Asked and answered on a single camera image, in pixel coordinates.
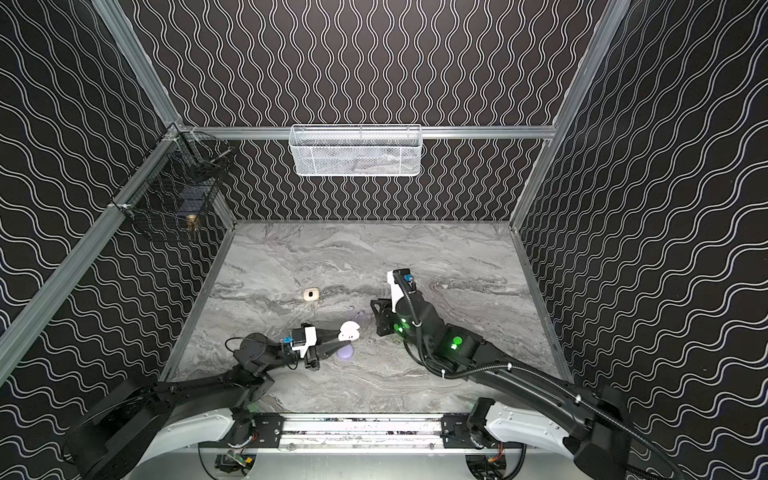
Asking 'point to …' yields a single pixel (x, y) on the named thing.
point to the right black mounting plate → (455, 431)
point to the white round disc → (349, 331)
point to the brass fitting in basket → (190, 220)
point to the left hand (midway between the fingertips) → (351, 340)
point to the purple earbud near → (359, 313)
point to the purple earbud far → (350, 308)
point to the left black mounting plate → (270, 427)
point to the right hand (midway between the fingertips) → (373, 304)
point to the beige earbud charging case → (311, 294)
